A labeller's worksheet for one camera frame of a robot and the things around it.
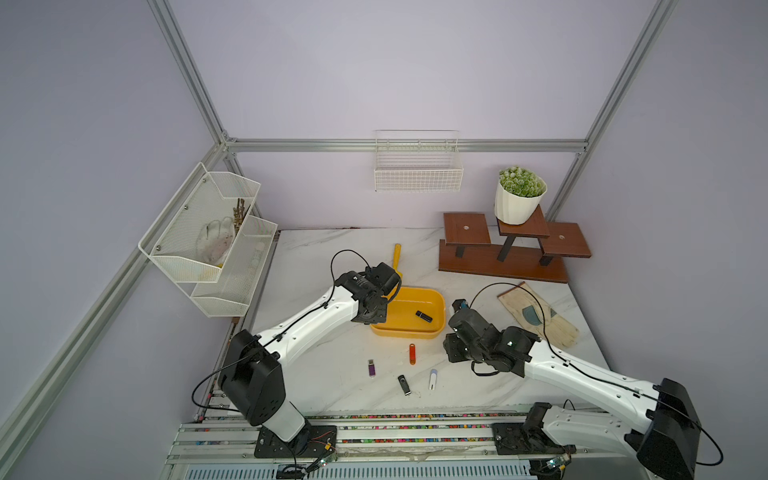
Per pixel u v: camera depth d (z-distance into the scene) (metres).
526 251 1.05
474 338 0.58
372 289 0.58
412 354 0.88
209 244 0.76
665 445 0.39
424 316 0.96
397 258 1.11
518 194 0.82
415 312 0.97
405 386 0.82
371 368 0.86
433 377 0.84
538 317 0.95
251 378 0.42
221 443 0.75
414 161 0.97
